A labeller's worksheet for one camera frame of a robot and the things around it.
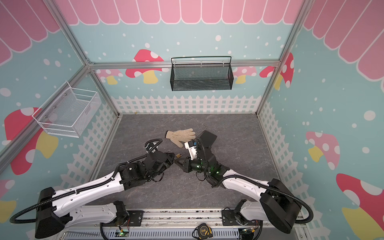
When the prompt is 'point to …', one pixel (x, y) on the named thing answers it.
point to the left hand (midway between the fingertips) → (174, 158)
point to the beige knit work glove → (179, 136)
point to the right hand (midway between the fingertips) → (174, 161)
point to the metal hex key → (201, 132)
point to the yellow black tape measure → (202, 232)
